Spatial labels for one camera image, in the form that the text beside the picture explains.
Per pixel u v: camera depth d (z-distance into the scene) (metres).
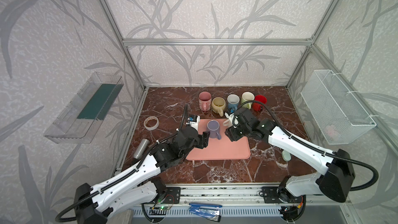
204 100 0.99
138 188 0.57
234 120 0.69
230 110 0.71
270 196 0.72
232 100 1.05
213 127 0.89
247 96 1.02
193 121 0.63
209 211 0.68
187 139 0.52
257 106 1.02
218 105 1.04
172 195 0.72
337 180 0.39
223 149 0.91
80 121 0.64
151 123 1.01
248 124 0.59
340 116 0.63
